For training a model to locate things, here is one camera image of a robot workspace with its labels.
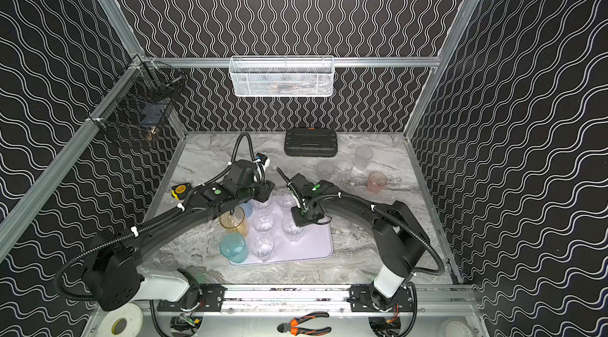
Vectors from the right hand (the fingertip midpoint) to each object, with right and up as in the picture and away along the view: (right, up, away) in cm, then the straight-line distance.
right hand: (300, 220), depth 86 cm
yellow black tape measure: (-49, +9, +10) cm, 51 cm away
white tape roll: (-52, -26, -15) cm, 60 cm away
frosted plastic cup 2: (+10, +17, +20) cm, 28 cm away
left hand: (-11, +15, -4) cm, 19 cm away
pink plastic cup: (+32, +13, +16) cm, 38 cm away
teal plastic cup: (-23, -8, -4) cm, 25 cm away
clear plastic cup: (-16, +4, +8) cm, 18 cm away
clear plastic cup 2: (-13, 0, 0) cm, 13 cm away
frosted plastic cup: (+27, +24, +16) cm, 39 cm away
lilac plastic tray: (-10, -6, 0) cm, 12 cm away
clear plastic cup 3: (-14, -9, -1) cm, 16 cm away
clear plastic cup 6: (+19, +17, +20) cm, 33 cm away
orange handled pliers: (-2, -27, -17) cm, 32 cm away
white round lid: (+47, -28, -16) cm, 57 cm away
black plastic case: (+4, +30, +24) cm, 39 cm away
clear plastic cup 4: (-6, +5, +9) cm, 12 cm away
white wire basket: (-11, +67, +44) cm, 81 cm away
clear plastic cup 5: (-4, -4, +2) cm, 6 cm away
